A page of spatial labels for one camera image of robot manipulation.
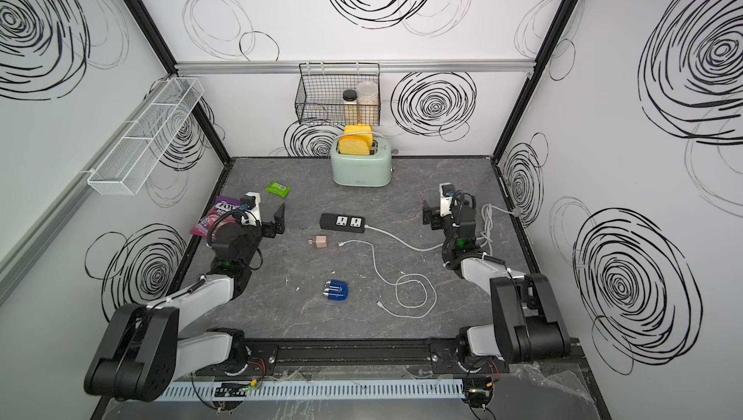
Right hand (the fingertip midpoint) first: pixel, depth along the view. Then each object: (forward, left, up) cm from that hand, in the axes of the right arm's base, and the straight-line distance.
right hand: (443, 200), depth 89 cm
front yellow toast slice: (+19, +29, +5) cm, 35 cm away
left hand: (-5, +53, +3) cm, 53 cm away
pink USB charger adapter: (-9, +39, -11) cm, 42 cm away
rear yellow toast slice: (+27, +28, +6) cm, 39 cm away
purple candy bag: (+4, +77, -11) cm, 77 cm away
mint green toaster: (+17, +29, -6) cm, 35 cm away
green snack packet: (+13, +59, -12) cm, 61 cm away
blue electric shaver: (-25, +32, -12) cm, 42 cm away
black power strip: (-2, +33, -11) cm, 34 cm away
